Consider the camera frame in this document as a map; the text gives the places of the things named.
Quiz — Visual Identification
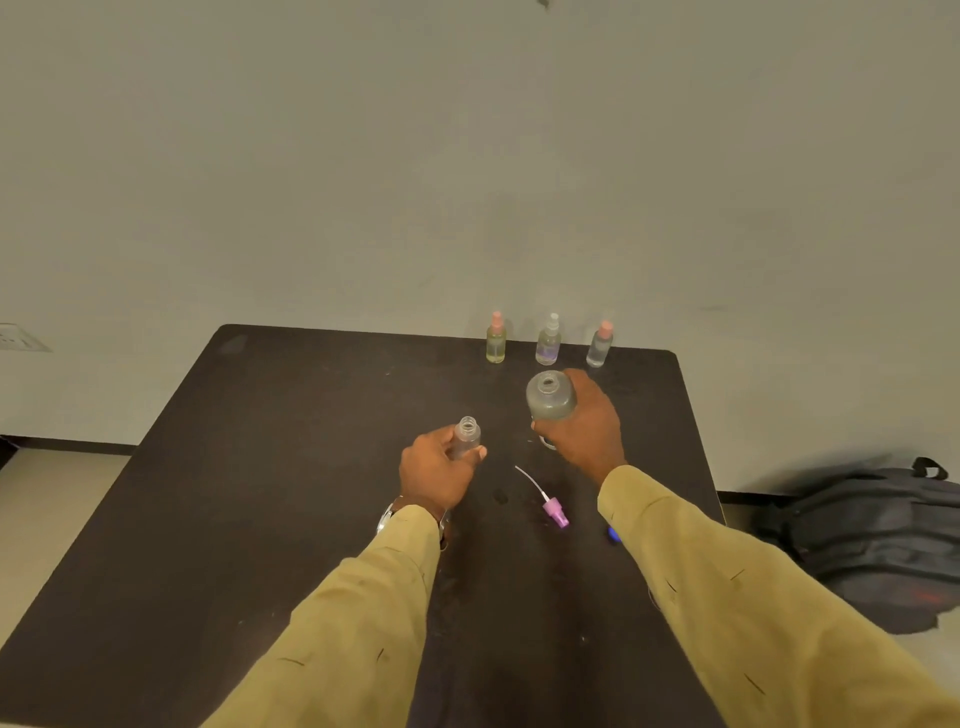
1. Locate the person's left hand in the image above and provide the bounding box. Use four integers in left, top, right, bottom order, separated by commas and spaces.
398, 425, 489, 522

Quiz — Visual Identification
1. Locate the large grey plastic bottle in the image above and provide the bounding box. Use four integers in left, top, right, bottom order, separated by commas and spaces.
525, 369, 579, 451

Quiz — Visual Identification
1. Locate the black backpack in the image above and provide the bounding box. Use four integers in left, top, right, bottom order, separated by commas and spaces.
756, 456, 960, 636

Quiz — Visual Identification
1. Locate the silver wristwatch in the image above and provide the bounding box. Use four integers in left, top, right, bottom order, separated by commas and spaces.
375, 495, 451, 552

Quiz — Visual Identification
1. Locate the person's right hand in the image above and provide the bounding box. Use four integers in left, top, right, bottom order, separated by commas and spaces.
531, 368, 628, 487

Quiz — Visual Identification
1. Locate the person's right forearm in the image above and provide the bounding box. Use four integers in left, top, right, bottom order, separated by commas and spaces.
597, 465, 960, 728

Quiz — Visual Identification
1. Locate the person's left forearm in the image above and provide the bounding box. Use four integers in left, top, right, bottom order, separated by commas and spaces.
201, 504, 442, 728

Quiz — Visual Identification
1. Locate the white wall socket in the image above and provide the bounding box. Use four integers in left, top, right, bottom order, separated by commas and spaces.
0, 323, 54, 354

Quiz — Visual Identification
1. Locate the pink spray pump with tube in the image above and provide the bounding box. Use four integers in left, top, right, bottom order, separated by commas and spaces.
514, 465, 571, 530

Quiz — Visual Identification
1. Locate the purple liquid spray bottle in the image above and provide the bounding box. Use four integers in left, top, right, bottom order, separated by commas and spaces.
535, 312, 563, 367

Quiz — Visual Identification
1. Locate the clear liquid pink-capped spray bottle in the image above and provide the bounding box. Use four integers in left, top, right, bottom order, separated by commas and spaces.
585, 320, 615, 369

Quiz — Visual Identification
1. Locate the small clear bottle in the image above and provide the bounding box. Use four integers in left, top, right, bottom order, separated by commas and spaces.
447, 416, 483, 462

